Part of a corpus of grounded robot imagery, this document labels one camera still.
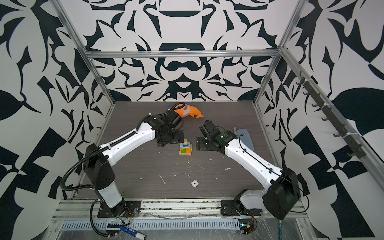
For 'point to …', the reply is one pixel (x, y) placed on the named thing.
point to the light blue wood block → (182, 146)
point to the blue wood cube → (185, 145)
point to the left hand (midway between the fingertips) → (177, 138)
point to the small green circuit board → (246, 225)
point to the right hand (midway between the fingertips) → (203, 143)
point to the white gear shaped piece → (194, 183)
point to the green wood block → (183, 150)
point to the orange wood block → (188, 150)
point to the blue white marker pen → (136, 233)
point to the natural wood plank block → (181, 153)
